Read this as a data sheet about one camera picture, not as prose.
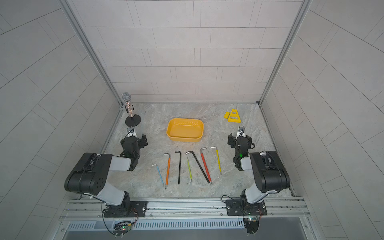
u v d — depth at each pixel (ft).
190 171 2.71
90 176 1.46
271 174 1.47
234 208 2.34
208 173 2.71
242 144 2.27
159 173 2.72
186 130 3.36
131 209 2.27
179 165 2.79
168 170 2.71
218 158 2.90
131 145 2.28
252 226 2.35
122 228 2.15
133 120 3.43
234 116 3.56
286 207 2.39
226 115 3.56
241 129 2.59
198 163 2.83
